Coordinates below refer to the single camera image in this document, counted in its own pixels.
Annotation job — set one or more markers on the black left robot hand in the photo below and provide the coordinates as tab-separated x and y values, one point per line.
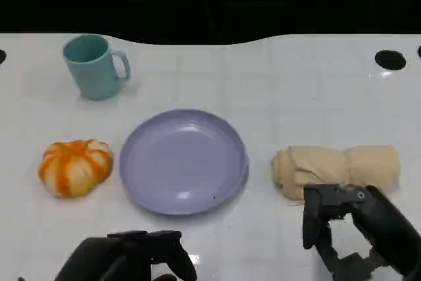
98	258

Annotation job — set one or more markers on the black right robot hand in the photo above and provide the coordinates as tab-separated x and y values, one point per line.
385	225

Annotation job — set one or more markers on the beige towel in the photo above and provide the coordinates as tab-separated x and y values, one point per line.
338	166

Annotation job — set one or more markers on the orange and white bread roll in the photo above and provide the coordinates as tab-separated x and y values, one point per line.
74	169

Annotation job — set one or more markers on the lilac plate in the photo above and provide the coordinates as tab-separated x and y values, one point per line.
184	162

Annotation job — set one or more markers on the pale green mug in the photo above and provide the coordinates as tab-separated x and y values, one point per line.
93	77

